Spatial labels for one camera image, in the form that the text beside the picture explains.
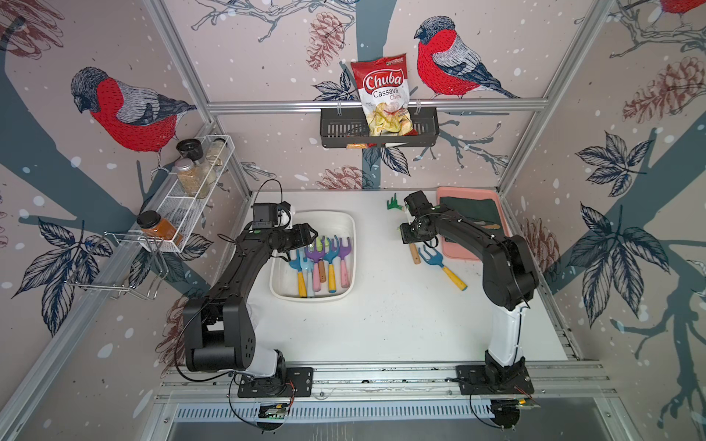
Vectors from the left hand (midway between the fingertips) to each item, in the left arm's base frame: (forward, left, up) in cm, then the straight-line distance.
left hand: (313, 229), depth 87 cm
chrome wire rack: (-22, +37, +18) cm, 47 cm away
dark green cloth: (+22, -63, -16) cm, 69 cm away
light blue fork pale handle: (-5, +4, -15) cm, 16 cm away
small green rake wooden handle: (+25, -29, -15) cm, 42 cm away
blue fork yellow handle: (-5, +8, -15) cm, 17 cm away
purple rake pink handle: (+1, -9, -15) cm, 18 cm away
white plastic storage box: (-9, +12, -16) cm, 22 cm away
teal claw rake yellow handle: (-2, -44, -16) cm, 47 cm away
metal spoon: (+13, -68, -16) cm, 71 cm away
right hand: (+6, -33, -10) cm, 35 cm away
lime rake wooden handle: (-3, -1, -16) cm, 16 cm away
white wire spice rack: (-3, +35, +14) cm, 38 cm away
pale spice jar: (+19, +31, +17) cm, 40 cm away
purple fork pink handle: (-1, +1, -15) cm, 15 cm away
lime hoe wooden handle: (0, -35, -16) cm, 39 cm away
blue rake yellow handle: (0, -5, -15) cm, 15 cm away
